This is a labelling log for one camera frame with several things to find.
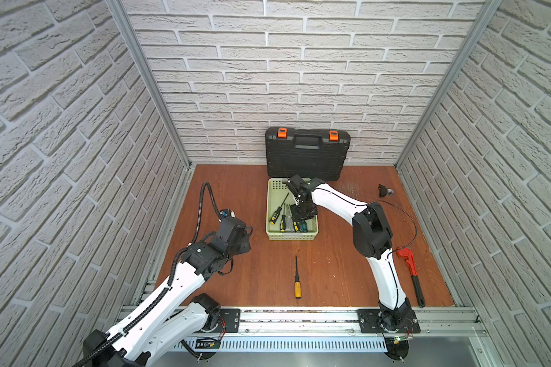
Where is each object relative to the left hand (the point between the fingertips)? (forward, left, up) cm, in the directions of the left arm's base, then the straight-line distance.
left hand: (248, 234), depth 77 cm
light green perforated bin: (+14, -11, -15) cm, 23 cm away
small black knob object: (+30, -62, -13) cm, 70 cm away
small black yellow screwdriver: (+10, -18, -13) cm, 24 cm away
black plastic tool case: (+35, -27, +7) cm, 45 cm away
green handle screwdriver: (+9, -21, -10) cm, 25 cm away
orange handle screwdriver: (-13, -17, -14) cm, 26 cm away
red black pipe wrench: (-15, -61, -13) cm, 64 cm away
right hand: (+14, -22, -12) cm, 29 cm away
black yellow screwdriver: (+11, -12, -13) cm, 21 cm away
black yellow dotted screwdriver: (+18, -10, -14) cm, 25 cm away
